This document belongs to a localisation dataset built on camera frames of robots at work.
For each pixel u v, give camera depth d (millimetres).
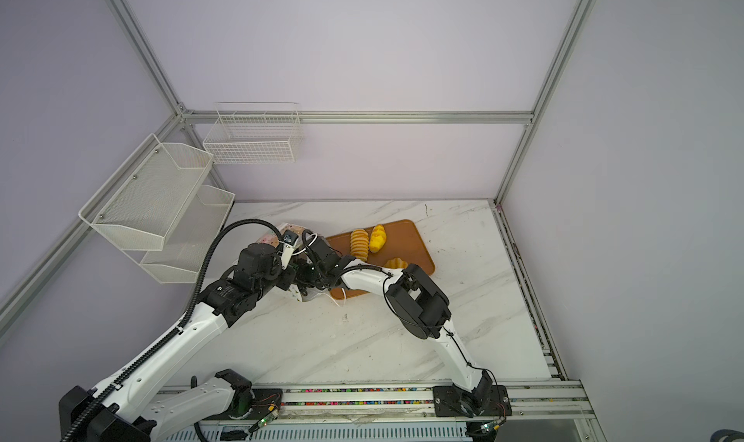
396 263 966
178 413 503
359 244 1025
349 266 688
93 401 383
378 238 1040
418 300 573
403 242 1073
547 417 722
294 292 803
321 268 732
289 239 673
